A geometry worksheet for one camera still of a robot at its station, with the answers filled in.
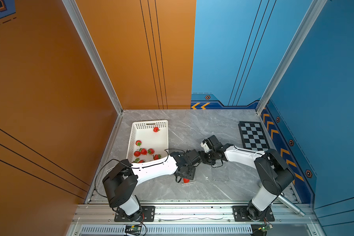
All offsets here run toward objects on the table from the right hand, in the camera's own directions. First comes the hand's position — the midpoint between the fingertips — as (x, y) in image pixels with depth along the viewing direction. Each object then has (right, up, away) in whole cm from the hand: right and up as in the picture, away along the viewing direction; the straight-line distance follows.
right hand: (198, 160), depth 90 cm
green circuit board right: (+28, -28, -21) cm, 44 cm away
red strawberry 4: (-39, +4, +4) cm, 40 cm away
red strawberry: (-8, -9, -8) cm, 14 cm away
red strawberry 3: (-35, +5, +4) cm, 35 cm away
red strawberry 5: (-30, +5, +4) cm, 31 cm away
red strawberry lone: (-29, +19, +15) cm, 38 cm away
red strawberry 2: (-39, +10, +7) cm, 41 cm away
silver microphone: (+45, -18, -16) cm, 52 cm away
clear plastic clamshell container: (+13, -8, -3) cm, 15 cm away
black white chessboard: (+39, +15, +9) cm, 42 cm away
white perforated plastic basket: (-34, +10, +15) cm, 38 cm away
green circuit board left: (-34, -29, -18) cm, 49 cm away
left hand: (-5, -5, -7) cm, 10 cm away
